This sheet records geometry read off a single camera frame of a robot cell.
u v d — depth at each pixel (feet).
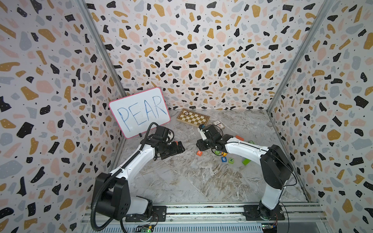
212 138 2.30
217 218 2.40
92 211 1.14
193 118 3.72
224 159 3.03
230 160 3.02
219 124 3.66
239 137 3.48
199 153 3.13
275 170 1.58
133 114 3.21
